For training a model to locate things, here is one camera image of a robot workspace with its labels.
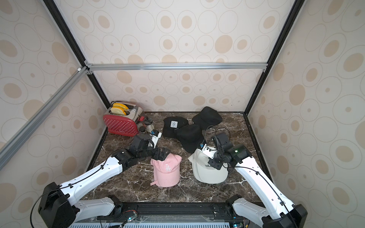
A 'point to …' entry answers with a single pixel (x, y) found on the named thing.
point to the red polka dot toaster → (124, 125)
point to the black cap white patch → (170, 124)
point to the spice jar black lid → (142, 129)
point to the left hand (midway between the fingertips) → (167, 148)
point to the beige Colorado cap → (204, 172)
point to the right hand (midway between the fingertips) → (212, 158)
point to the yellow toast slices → (119, 109)
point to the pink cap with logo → (167, 172)
